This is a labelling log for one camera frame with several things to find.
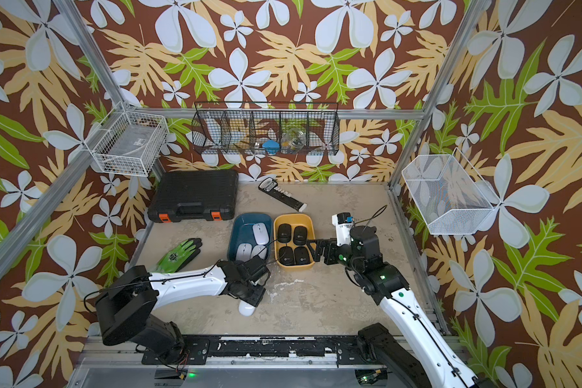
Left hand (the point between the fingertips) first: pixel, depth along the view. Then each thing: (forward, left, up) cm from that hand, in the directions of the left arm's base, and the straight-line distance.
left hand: (258, 294), depth 86 cm
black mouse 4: (+14, -16, +2) cm, 21 cm away
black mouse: (+24, -9, +3) cm, 26 cm away
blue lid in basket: (+48, -4, +28) cm, 56 cm away
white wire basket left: (+43, +48, +34) cm, 72 cm away
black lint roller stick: (+53, -1, 0) cm, 53 cm away
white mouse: (+24, +1, +2) cm, 24 cm away
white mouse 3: (+17, +2, +1) cm, 18 cm away
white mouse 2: (+15, +7, +2) cm, 17 cm away
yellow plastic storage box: (+29, -13, +6) cm, 32 cm away
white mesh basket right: (+26, -65, +27) cm, 75 cm away
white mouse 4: (-5, +4, +1) cm, 7 cm away
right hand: (+9, -20, +22) cm, 31 cm away
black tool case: (+40, +31, +8) cm, 51 cm away
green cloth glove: (+13, +33, +1) cm, 36 cm away
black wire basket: (+58, +7, +30) cm, 66 cm away
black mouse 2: (+23, -15, +2) cm, 28 cm away
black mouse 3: (+14, -10, +1) cm, 17 cm away
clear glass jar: (+53, -12, +28) cm, 61 cm away
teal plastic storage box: (+26, +9, 0) cm, 28 cm away
